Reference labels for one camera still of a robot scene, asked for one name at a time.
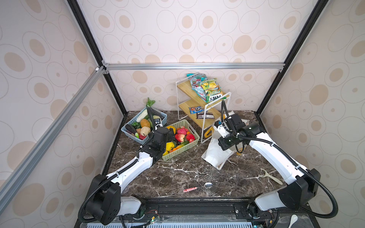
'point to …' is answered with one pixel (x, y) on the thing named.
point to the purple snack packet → (208, 115)
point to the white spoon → (293, 218)
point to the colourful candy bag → (196, 82)
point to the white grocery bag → (213, 153)
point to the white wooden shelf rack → (186, 98)
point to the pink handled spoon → (207, 185)
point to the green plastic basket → (186, 137)
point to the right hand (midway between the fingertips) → (220, 142)
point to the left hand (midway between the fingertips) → (168, 127)
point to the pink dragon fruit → (182, 130)
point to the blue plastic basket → (139, 128)
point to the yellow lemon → (169, 146)
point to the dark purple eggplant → (130, 128)
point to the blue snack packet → (195, 109)
